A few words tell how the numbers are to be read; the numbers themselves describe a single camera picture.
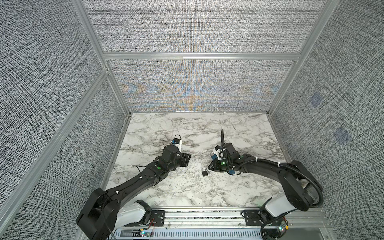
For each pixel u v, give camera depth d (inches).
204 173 34.6
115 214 15.5
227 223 28.9
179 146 29.6
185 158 28.2
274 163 20.4
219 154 31.6
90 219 16.4
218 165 31.1
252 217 28.8
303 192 17.3
